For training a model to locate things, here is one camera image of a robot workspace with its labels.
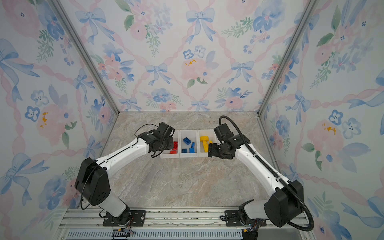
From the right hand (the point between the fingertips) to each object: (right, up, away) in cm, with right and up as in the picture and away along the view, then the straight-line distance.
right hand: (214, 152), depth 81 cm
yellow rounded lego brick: (-3, +1, +17) cm, 18 cm away
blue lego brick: (-16, +4, +20) cm, 26 cm away
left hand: (-25, +5, +6) cm, 26 cm away
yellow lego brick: (0, +3, +20) cm, 20 cm away
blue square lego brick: (-18, -2, +16) cm, 24 cm away
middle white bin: (-13, +8, +28) cm, 32 cm away
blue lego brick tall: (-13, -1, +17) cm, 21 cm away
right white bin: (+1, +7, +24) cm, 25 cm away
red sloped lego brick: (-25, -3, +17) cm, 31 cm away
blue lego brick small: (-12, +2, +17) cm, 21 cm away
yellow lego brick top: (-4, +5, +23) cm, 24 cm away
